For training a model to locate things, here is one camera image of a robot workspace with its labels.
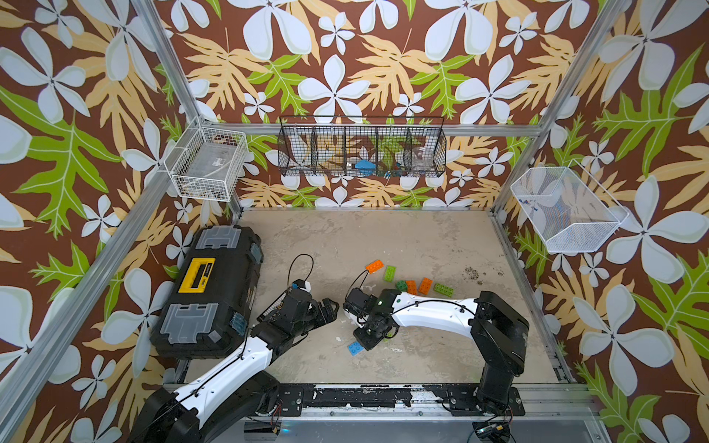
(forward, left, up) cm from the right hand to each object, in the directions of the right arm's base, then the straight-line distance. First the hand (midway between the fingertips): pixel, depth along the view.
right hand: (361, 341), depth 83 cm
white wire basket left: (+45, +50, +33) cm, 75 cm away
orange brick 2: (+20, -18, -1) cm, 27 cm away
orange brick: (+28, -6, -1) cm, 29 cm away
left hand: (+9, +9, +6) cm, 14 cm away
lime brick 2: (+18, -30, -2) cm, 35 cm away
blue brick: (-2, +2, -1) cm, 3 cm away
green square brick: (+19, -15, 0) cm, 24 cm away
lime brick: (+25, -11, -2) cm, 27 cm away
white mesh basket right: (+30, -63, +25) cm, 75 cm away
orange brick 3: (+20, -23, -1) cm, 30 cm away
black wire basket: (+58, +1, +30) cm, 66 cm away
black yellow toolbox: (+3, +41, +17) cm, 44 cm away
